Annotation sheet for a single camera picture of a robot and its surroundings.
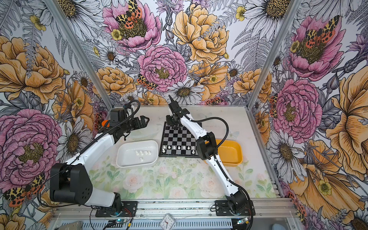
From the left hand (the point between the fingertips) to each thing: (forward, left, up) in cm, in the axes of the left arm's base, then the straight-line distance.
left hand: (143, 124), depth 87 cm
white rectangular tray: (-11, +5, -15) cm, 19 cm away
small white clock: (-47, -17, -15) cm, 52 cm away
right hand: (+11, -14, -14) cm, 22 cm away
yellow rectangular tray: (-11, -54, -17) cm, 58 cm away
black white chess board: (-2, -19, -17) cm, 26 cm away
